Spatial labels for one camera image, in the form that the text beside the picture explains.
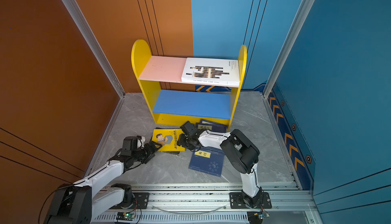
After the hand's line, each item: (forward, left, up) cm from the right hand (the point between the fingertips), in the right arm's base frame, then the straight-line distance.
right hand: (177, 145), depth 91 cm
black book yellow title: (-4, +3, -2) cm, 6 cm away
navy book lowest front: (-8, -18, -2) cm, 20 cm away
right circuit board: (-35, -40, -4) cm, 53 cm away
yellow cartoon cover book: (+4, +6, +2) cm, 7 cm away
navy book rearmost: (+16, -21, +1) cm, 26 cm away
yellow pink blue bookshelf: (+34, +1, +14) cm, 37 cm away
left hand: (-3, +10, +2) cm, 11 cm away
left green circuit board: (-34, +21, -3) cm, 41 cm away
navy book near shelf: (+11, -23, +1) cm, 26 cm away
